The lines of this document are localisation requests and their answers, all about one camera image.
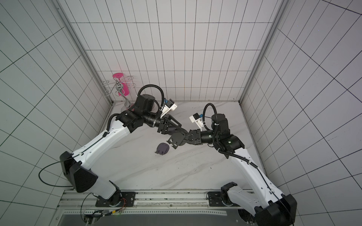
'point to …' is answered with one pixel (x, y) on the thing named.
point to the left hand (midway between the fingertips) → (177, 130)
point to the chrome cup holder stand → (119, 84)
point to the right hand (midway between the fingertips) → (181, 137)
